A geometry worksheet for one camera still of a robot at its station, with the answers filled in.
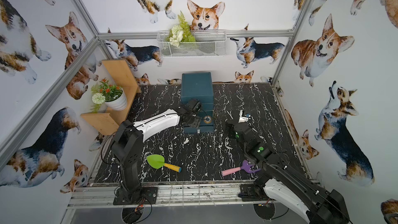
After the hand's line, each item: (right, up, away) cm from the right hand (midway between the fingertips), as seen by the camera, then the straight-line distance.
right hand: (236, 119), depth 79 cm
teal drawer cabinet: (-20, +18, +11) cm, 29 cm away
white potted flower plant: (-72, +11, +15) cm, 74 cm away
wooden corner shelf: (-67, -1, +3) cm, 67 cm away
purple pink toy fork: (+5, -26, +3) cm, 27 cm away
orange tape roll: (-16, -3, +21) cm, 27 cm away
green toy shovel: (-43, -24, +6) cm, 49 cm away
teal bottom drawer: (-16, -6, +21) cm, 27 cm away
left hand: (-24, 0, +14) cm, 28 cm away
